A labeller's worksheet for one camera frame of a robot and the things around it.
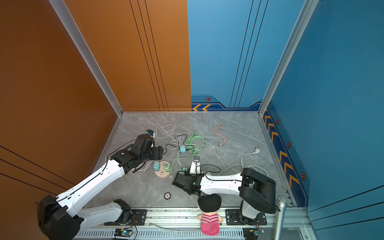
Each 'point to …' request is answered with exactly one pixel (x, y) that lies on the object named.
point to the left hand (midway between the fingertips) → (158, 148)
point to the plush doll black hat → (209, 205)
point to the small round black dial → (167, 195)
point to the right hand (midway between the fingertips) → (190, 172)
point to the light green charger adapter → (167, 166)
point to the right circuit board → (252, 233)
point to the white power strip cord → (257, 151)
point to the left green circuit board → (123, 232)
